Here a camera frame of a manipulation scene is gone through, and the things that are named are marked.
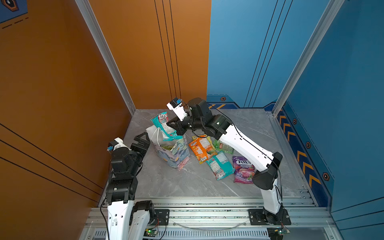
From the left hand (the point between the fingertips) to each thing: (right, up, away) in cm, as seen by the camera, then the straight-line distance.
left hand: (146, 136), depth 69 cm
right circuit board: (+61, -46, +1) cm, 77 cm away
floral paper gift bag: (+12, -9, +5) cm, 16 cm away
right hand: (+11, +7, -2) cm, 13 cm away
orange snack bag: (+27, -10, +25) cm, 38 cm away
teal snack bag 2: (+37, -19, +18) cm, 46 cm away
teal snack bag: (+10, +2, +1) cm, 10 cm away
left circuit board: (+1, -46, +2) cm, 46 cm away
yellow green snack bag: (+21, -3, +31) cm, 38 cm away
